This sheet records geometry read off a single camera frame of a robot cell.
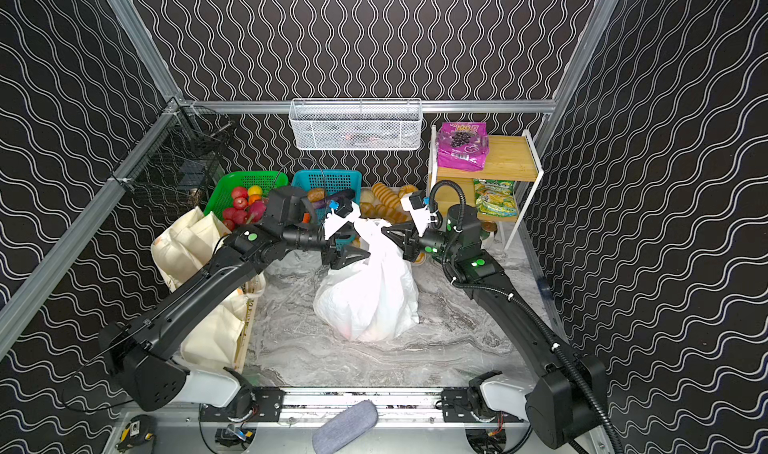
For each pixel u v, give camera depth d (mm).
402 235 640
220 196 1118
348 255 616
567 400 390
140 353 398
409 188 1199
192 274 799
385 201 1147
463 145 809
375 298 743
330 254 599
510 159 851
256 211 1041
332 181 1171
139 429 691
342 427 692
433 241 625
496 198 946
